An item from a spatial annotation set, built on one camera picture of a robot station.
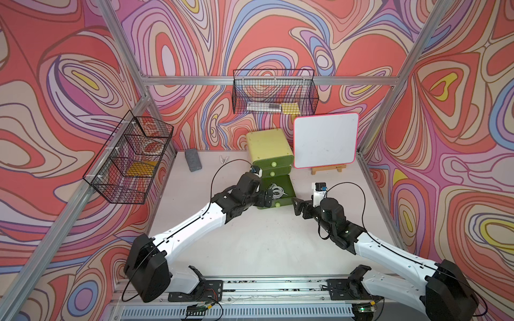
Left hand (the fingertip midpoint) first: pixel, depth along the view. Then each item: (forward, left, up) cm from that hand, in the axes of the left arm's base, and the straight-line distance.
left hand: (265, 193), depth 80 cm
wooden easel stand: (+26, -41, -15) cm, 51 cm away
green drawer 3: (+18, -11, -17) cm, 27 cm away
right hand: (-1, -16, -5) cm, 17 cm away
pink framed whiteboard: (+35, -33, -2) cm, 48 cm away
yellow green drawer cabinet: (+22, -3, +3) cm, 22 cm away
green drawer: (+16, -5, +1) cm, 17 cm away
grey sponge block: (+34, +41, -16) cm, 55 cm away
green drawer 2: (+17, -6, -7) cm, 20 cm away
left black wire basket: (+3, +53, +11) cm, 55 cm away
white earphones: (+11, -7, -15) cm, 20 cm away
